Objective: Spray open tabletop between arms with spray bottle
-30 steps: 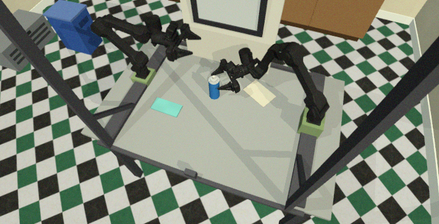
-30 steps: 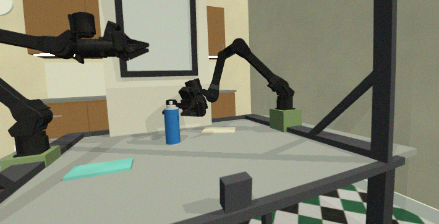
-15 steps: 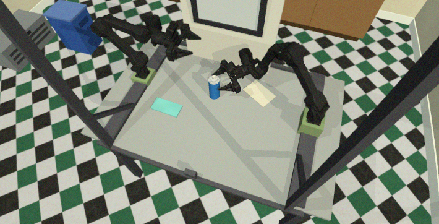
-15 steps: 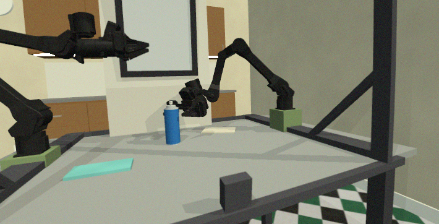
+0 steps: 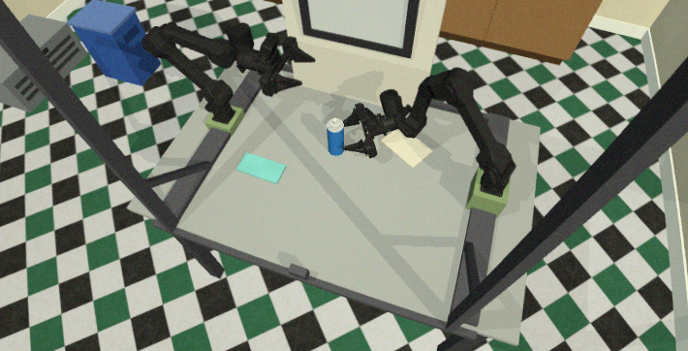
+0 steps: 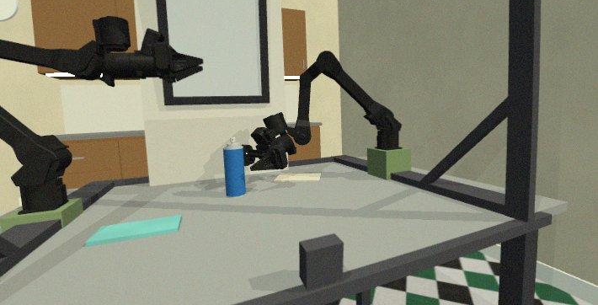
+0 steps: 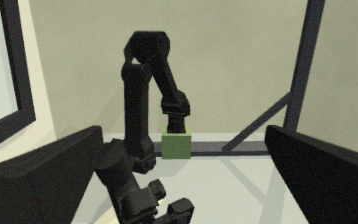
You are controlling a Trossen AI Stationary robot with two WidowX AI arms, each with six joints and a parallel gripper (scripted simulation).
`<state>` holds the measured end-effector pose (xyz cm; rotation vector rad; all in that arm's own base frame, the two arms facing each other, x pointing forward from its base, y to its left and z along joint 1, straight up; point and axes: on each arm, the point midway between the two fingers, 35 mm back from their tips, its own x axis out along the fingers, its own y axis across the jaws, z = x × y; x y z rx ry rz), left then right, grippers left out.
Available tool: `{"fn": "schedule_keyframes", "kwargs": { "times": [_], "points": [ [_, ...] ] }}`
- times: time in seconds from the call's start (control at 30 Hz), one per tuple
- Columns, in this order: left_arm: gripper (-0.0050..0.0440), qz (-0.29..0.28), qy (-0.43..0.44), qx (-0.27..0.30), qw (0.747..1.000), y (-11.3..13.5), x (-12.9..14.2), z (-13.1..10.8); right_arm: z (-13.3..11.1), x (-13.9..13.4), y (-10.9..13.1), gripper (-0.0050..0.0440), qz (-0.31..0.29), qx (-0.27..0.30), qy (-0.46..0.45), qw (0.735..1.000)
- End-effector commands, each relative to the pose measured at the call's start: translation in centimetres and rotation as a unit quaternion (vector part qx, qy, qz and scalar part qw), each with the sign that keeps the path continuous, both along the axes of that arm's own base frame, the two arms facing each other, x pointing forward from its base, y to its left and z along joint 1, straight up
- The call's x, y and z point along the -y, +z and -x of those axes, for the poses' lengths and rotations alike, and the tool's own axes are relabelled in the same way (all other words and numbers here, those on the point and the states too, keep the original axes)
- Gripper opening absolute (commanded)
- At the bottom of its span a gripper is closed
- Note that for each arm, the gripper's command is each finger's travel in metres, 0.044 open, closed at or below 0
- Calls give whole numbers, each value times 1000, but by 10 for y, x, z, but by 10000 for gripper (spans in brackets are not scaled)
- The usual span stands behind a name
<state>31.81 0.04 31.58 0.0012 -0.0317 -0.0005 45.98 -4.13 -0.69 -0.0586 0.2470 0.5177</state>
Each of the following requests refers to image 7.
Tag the cream wall panel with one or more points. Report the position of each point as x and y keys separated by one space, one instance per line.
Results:
x=40 y=132

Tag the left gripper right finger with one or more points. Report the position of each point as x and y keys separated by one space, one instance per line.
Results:
x=321 y=176

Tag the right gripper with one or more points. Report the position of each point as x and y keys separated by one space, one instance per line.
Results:
x=174 y=210

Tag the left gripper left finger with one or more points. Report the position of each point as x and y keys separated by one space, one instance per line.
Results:
x=46 y=185

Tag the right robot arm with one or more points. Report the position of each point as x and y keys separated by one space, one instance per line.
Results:
x=113 y=169

